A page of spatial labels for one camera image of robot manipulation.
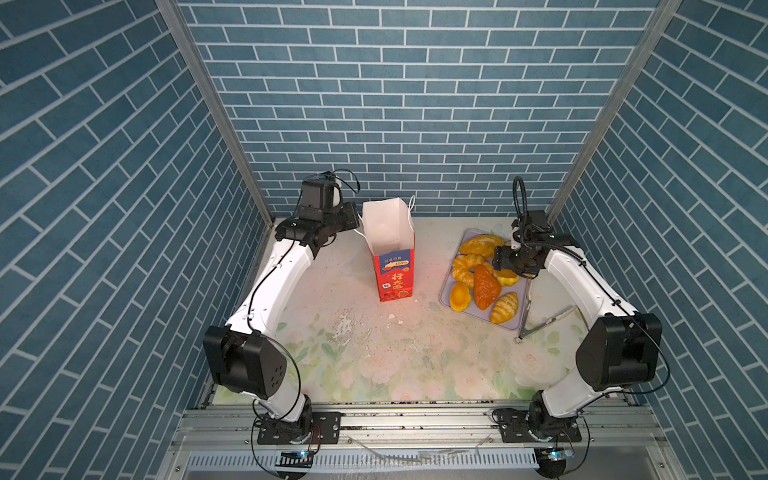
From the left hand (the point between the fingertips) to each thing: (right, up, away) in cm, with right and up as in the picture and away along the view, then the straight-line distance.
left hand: (357, 209), depth 80 cm
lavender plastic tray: (+33, -7, +36) cm, 49 cm away
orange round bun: (+31, -26, +14) cm, 43 cm away
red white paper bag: (+8, -6, +20) cm, 22 cm away
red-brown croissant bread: (+39, -23, +14) cm, 47 cm away
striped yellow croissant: (+44, -29, +12) cm, 54 cm away
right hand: (+43, -14, +9) cm, 46 cm away
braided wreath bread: (+33, -18, +22) cm, 44 cm away
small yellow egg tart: (+47, -20, +17) cm, 54 cm away
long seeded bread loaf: (+42, -10, +28) cm, 51 cm away
